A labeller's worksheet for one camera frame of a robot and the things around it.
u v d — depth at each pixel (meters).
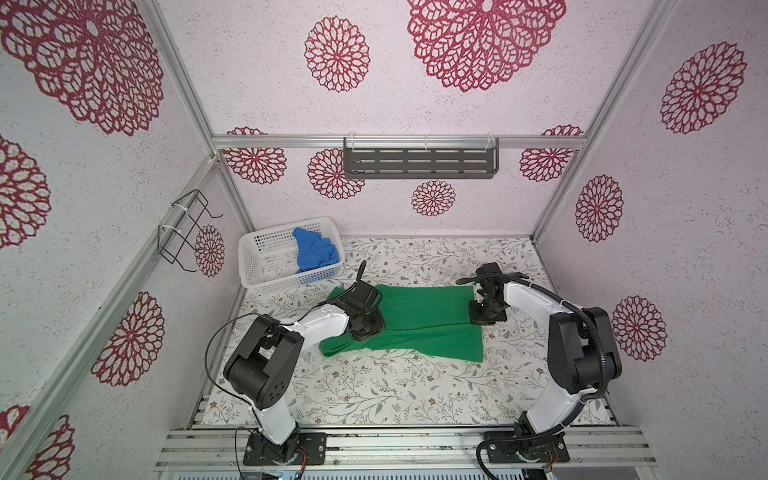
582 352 0.48
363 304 0.74
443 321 1.02
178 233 0.75
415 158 0.92
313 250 1.08
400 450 0.75
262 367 0.47
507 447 0.76
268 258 1.13
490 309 0.80
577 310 0.50
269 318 0.52
